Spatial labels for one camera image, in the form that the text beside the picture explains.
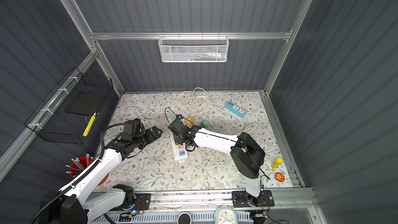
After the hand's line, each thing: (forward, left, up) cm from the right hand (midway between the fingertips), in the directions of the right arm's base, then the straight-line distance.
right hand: (180, 135), depth 86 cm
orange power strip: (0, -6, +14) cm, 15 cm away
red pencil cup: (-18, +46, +4) cm, 49 cm away
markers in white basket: (+39, -15, +25) cm, 49 cm away
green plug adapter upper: (+12, -14, -7) cm, 20 cm away
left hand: (-2, +12, +3) cm, 12 cm away
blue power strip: (+25, -35, -8) cm, 44 cm away
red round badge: (-19, -53, -10) cm, 57 cm away
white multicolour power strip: (-7, 0, -7) cm, 10 cm away
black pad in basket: (+6, +45, +21) cm, 50 cm away
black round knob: (-38, -5, -5) cm, 38 cm away
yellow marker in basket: (-5, +39, +18) cm, 43 cm away
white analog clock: (-36, -23, -7) cm, 44 cm away
